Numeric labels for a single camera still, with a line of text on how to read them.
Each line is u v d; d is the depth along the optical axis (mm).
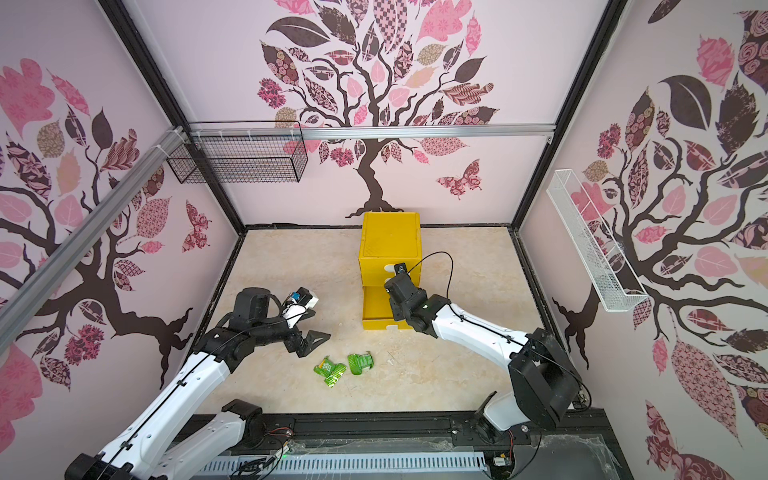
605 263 758
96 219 629
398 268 747
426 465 697
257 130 945
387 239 877
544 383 421
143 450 402
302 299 653
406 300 633
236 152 948
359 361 846
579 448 715
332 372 830
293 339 669
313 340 674
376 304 947
